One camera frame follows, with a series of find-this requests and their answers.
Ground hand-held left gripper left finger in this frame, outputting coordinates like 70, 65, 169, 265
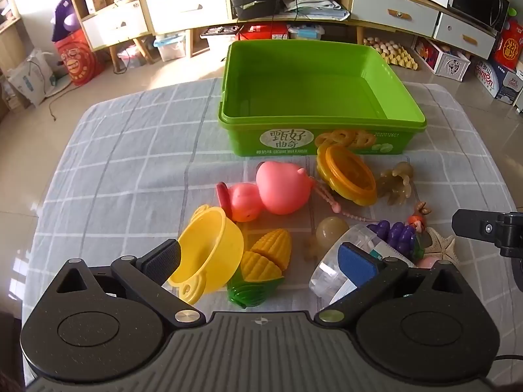
52, 239, 207, 330

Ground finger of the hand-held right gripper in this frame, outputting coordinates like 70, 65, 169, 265
451, 208, 523, 259

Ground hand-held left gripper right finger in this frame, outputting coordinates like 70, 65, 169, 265
314, 242, 471, 324

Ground clear plastic jar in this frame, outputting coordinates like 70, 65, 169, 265
309, 224, 414, 303

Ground translucent amber ball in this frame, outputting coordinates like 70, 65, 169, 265
315, 216, 350, 251

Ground purple toy grapes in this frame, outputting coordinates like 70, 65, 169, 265
375, 220, 426, 260

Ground yellow toy pot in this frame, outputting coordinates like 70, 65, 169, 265
165, 205, 245, 305

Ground orange plastic toy lid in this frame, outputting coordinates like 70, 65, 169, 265
316, 146, 378, 207

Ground toy corn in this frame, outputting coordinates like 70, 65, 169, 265
227, 229, 293, 309

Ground small pink rubber toy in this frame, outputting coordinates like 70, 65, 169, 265
216, 182, 262, 223

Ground large pink rubber toy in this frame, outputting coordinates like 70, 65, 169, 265
256, 161, 313, 215

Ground green plastic box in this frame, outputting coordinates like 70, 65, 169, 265
218, 40, 428, 158

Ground white starfish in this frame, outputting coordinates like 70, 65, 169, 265
424, 229, 461, 269

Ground small red figurine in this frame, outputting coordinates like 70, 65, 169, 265
406, 202, 430, 232

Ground amber rubber octopus toy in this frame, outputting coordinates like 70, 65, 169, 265
376, 162, 413, 207

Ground grey checked tablecloth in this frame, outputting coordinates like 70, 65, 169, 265
22, 77, 520, 381

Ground blue and white carton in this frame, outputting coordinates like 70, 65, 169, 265
474, 59, 523, 105

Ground white plastic crate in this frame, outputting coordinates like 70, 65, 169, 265
413, 37, 473, 83

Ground red gift box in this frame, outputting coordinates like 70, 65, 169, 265
492, 18, 523, 66

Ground white cabinet drawer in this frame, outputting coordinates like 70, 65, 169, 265
350, 0, 440, 38
82, 2, 149, 50
433, 12, 498, 60
145, 0, 228, 36

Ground tray of eggs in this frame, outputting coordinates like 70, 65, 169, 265
363, 37, 420, 70

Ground clear storage box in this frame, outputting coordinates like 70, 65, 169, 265
153, 33, 189, 62

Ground red printed bag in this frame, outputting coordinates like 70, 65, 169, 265
55, 30, 105, 87

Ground white paper bag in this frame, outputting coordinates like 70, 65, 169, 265
7, 49, 54, 107

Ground long wooden cabinet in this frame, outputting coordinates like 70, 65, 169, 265
69, 0, 512, 75

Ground flat red box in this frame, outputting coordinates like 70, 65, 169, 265
239, 22, 289, 42

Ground purple plastic object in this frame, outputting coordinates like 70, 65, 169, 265
51, 0, 83, 42

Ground pile of folded cloths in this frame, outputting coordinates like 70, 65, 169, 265
284, 0, 350, 21

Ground black bag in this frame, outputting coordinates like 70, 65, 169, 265
231, 0, 283, 21

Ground pink bead chain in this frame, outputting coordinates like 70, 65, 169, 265
312, 177, 375, 226

